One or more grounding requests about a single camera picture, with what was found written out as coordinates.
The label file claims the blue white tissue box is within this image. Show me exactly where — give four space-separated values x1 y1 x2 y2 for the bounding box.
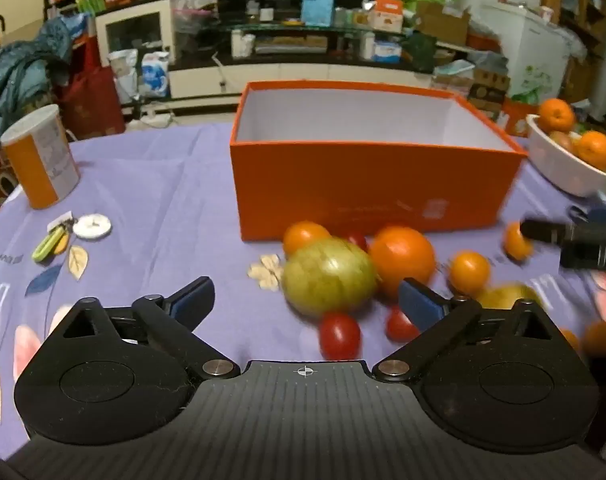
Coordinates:
373 40 403 63

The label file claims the green mango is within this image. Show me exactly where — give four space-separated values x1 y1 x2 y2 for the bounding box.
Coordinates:
282 237 379 317

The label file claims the white round cap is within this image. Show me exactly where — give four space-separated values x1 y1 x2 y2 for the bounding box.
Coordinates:
73 214 112 240

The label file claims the white power strip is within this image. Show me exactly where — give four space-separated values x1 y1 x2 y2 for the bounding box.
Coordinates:
133 110 176 128

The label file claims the dark green bag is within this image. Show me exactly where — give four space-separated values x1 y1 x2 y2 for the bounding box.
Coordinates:
402 32 438 73

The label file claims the red bag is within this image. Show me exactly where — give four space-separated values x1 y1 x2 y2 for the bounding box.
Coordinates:
58 35 126 140

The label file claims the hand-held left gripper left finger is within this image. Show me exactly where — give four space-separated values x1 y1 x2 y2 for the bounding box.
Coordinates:
48 276 242 381

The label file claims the orange cardboard box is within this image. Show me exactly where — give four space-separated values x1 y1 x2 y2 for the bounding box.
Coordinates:
229 80 529 243

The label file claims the orange white canister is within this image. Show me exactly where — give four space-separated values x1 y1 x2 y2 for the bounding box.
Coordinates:
0 104 81 210

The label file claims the purple printed tablecloth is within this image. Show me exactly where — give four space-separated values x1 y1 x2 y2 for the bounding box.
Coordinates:
0 120 606 461

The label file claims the blue paper card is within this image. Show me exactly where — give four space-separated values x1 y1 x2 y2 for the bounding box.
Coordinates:
301 0 336 27

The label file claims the small orange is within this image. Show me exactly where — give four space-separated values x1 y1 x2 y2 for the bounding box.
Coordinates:
283 221 333 258
583 321 606 358
503 222 534 262
448 251 491 298

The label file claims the white glass door cabinet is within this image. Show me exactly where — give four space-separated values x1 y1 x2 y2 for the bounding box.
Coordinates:
95 0 176 68

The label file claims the blue padded jacket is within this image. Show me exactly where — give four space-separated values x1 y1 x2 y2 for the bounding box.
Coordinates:
0 16 86 146

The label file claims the white tv stand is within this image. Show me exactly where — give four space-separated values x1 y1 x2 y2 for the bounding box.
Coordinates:
168 22 464 108

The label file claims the red plastic basin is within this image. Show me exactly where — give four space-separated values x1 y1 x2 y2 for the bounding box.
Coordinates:
468 35 501 53

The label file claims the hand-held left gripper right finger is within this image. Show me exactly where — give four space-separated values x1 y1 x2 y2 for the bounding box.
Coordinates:
372 277 566 382

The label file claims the printed cardboard carton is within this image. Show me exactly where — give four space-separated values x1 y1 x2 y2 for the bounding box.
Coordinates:
433 67 511 121

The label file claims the blue white plastic bag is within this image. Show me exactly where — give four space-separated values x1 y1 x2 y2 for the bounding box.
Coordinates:
140 51 171 98

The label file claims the brown cardboard box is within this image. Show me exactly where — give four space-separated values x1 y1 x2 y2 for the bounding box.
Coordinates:
418 2 471 46

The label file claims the white colander bowl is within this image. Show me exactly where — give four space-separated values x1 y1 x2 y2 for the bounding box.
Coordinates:
526 114 606 198

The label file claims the green yellow pocket tool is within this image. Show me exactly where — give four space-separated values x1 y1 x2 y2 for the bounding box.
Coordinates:
31 217 76 262

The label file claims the large orange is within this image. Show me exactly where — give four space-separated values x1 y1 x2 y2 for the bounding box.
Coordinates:
368 226 437 301

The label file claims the orange with dimpled peel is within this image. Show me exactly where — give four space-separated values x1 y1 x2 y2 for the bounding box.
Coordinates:
573 131 606 171
538 98 576 133

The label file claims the yellow pear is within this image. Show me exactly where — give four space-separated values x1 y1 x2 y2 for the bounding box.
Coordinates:
476 284 544 311

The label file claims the red cherry tomato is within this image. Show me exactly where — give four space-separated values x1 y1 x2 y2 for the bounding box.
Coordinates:
385 306 421 342
319 312 362 361

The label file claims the orange white carton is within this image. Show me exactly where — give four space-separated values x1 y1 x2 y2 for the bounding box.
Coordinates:
370 0 404 31

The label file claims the white chest freezer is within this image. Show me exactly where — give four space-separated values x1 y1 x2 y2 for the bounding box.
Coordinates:
483 2 586 106

